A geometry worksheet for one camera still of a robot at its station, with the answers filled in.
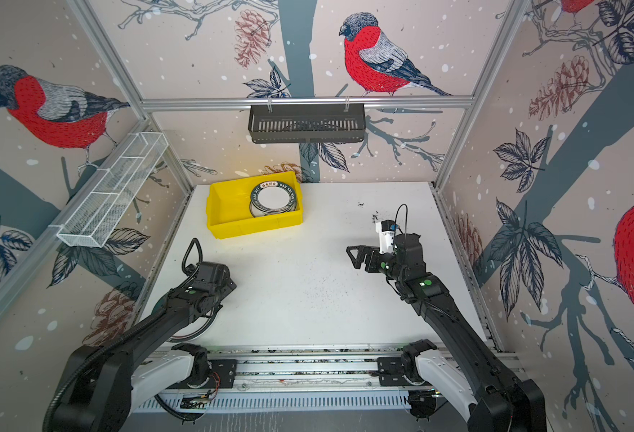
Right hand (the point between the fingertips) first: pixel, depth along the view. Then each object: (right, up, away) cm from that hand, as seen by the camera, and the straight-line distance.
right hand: (356, 252), depth 78 cm
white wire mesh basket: (-72, +13, -5) cm, 73 cm away
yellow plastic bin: (-51, +14, +33) cm, 62 cm away
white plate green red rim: (-49, -24, +1) cm, 54 cm away
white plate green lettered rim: (-32, +17, +31) cm, 48 cm away
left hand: (-44, -14, +10) cm, 47 cm away
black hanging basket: (-28, +48, +29) cm, 62 cm away
